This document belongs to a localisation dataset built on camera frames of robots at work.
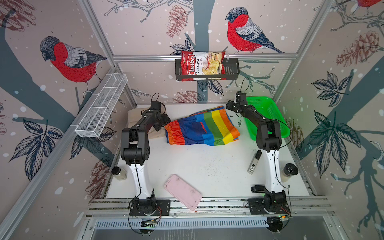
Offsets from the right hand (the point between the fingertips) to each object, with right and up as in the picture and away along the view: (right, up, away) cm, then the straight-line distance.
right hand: (227, 106), depth 110 cm
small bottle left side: (-64, -38, -33) cm, 82 cm away
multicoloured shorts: (-12, -15, -7) cm, 20 cm away
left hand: (-44, -11, -10) cm, 47 cm away
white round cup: (+24, -35, -35) cm, 56 cm away
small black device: (+10, -48, -31) cm, 58 cm away
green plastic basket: (+33, -2, +4) cm, 33 cm away
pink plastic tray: (-31, -48, -33) cm, 66 cm away
